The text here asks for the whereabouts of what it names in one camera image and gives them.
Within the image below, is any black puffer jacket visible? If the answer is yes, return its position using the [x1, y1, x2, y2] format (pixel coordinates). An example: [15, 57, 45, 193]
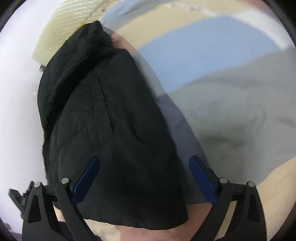
[38, 21, 188, 230]

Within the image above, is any patchwork checkered bed quilt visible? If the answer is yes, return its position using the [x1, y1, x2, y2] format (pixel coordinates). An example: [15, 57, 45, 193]
[80, 1, 295, 240]

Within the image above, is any cream quilted headboard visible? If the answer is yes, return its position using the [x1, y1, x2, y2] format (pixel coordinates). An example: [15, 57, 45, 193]
[32, 0, 116, 66]

